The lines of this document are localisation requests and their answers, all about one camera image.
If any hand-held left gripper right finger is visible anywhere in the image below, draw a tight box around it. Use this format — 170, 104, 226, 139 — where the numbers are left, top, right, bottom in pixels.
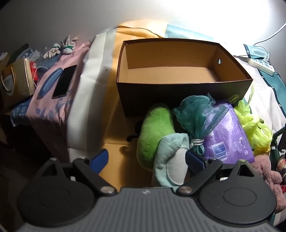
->
176, 149, 257, 197

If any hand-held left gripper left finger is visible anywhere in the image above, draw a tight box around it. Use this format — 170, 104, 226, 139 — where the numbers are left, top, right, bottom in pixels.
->
36, 149, 117, 197

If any light teal cloth pad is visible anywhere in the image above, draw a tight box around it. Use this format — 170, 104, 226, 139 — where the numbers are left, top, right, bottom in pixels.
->
152, 133, 193, 186

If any teal mesh bath sponge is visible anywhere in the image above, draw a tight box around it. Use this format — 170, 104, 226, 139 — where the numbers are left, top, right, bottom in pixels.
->
172, 93, 230, 154

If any green plush toy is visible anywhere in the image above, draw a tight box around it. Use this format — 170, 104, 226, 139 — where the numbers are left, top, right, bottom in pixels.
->
126, 105, 177, 172

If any brown cardboard box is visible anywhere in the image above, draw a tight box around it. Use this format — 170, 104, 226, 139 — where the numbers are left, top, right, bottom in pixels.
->
116, 38, 254, 118

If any yellow-green mesh bath sponge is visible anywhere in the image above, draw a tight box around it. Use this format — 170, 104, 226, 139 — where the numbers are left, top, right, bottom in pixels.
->
233, 99, 273, 157

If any pink plush toy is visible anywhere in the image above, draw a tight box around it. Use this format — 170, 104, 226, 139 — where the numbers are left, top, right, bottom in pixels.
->
252, 153, 284, 215

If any purple plastic packet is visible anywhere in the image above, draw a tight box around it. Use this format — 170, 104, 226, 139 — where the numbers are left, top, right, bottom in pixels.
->
201, 100, 255, 164

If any pink printed cloth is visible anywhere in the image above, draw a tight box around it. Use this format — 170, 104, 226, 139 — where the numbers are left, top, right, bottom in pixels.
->
10, 41, 94, 157

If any black smartphone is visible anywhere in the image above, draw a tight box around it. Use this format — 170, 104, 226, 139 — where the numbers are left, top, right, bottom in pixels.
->
52, 65, 77, 99

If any colour block bed sheet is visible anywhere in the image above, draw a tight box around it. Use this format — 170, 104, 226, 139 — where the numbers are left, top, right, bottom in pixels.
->
67, 20, 286, 185

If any gold paper gift bag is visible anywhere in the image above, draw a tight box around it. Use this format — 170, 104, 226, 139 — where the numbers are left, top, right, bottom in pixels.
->
1, 57, 35, 110

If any small red packet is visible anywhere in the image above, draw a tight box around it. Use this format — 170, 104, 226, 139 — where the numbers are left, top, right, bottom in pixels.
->
29, 61, 39, 82

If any white gloves bundle green band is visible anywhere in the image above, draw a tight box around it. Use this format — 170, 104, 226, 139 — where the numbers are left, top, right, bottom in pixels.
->
43, 34, 78, 59

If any white power strip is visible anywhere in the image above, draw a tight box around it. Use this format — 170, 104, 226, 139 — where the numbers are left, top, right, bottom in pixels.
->
247, 57, 275, 75

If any dark metal frame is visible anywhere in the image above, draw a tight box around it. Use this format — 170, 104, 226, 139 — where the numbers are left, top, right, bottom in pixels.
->
269, 128, 286, 172

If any white power cable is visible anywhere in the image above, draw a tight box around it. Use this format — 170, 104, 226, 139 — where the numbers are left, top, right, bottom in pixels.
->
253, 21, 286, 46

